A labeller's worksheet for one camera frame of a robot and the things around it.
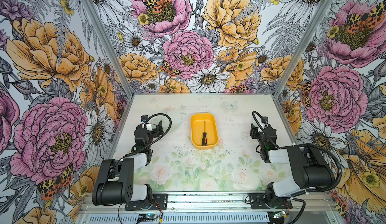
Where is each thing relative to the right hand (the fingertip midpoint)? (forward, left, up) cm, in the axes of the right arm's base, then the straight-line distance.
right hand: (257, 127), depth 94 cm
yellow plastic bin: (+5, +37, -7) cm, 38 cm away
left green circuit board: (-43, +61, -7) cm, 75 cm away
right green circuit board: (-43, -1, -8) cm, 44 cm away
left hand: (+1, +63, +5) cm, 63 cm away
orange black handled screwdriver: (-5, +33, -4) cm, 33 cm away
